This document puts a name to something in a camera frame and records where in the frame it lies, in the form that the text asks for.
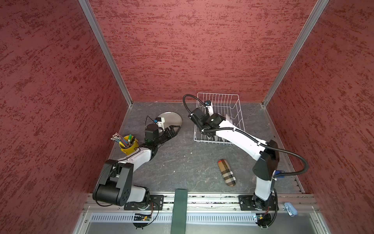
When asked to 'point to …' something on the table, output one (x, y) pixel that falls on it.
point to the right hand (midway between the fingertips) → (213, 120)
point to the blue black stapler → (279, 173)
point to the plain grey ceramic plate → (171, 118)
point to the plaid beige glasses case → (226, 173)
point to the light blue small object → (290, 209)
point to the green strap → (179, 215)
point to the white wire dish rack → (228, 105)
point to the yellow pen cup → (133, 146)
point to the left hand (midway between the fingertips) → (177, 131)
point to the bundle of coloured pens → (117, 137)
